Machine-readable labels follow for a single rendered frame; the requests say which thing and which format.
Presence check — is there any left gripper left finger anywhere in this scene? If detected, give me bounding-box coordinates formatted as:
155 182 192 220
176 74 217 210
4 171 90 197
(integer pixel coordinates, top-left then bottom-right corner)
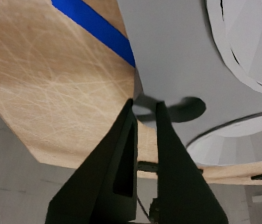
45 98 138 224

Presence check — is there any grey steel bowl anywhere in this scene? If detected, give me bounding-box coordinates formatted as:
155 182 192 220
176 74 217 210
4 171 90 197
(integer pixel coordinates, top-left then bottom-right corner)
186 113 262 166
205 0 262 93

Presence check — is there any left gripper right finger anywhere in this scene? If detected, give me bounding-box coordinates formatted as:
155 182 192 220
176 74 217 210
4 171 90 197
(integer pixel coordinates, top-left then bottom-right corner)
156 101 229 224

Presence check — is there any blue tape outline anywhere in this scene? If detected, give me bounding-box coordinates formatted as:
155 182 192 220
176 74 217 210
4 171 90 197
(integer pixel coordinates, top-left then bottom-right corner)
51 0 136 68

